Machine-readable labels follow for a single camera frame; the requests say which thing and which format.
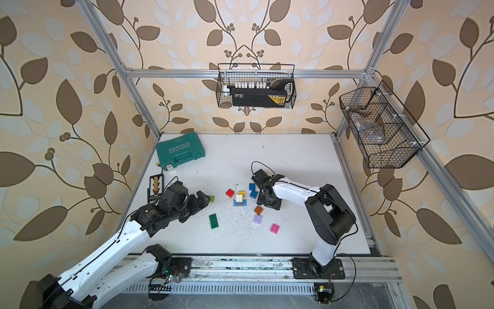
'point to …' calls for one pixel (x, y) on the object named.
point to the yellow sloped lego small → (241, 192)
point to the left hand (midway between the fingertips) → (204, 202)
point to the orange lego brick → (258, 210)
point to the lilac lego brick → (257, 219)
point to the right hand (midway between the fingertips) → (266, 203)
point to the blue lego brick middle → (253, 194)
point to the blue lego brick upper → (251, 187)
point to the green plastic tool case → (175, 152)
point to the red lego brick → (229, 192)
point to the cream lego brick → (238, 198)
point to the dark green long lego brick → (213, 221)
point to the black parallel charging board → (156, 188)
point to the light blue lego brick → (244, 203)
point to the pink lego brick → (274, 228)
